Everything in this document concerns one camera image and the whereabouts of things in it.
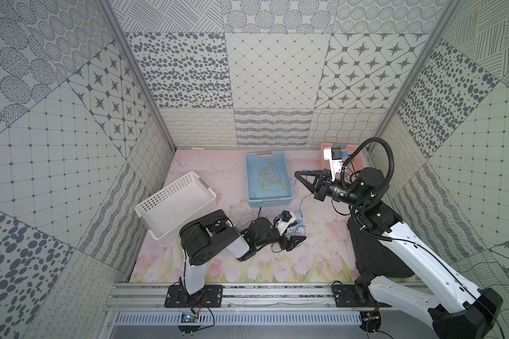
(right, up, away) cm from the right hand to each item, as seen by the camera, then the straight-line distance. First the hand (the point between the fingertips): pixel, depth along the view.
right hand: (295, 176), depth 62 cm
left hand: (+7, -24, +16) cm, 30 cm away
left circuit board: (-35, -49, +10) cm, 61 cm away
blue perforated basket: (-12, -12, +40) cm, 43 cm away
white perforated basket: (-55, -19, +35) cm, 68 cm away
